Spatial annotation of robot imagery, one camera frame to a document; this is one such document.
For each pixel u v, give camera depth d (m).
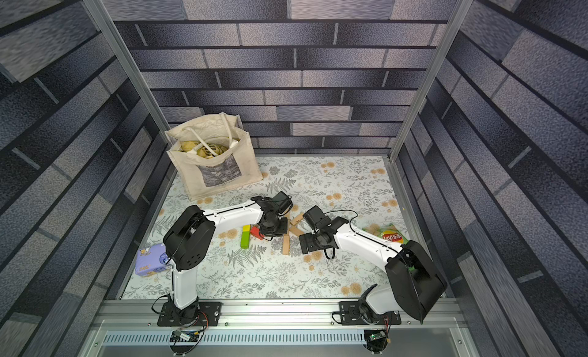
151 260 0.80
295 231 0.93
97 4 0.70
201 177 0.93
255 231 0.90
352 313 0.74
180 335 0.71
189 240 0.54
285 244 0.89
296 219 0.95
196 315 0.67
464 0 0.70
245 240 0.90
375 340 0.72
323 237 0.62
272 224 0.78
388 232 0.87
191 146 0.90
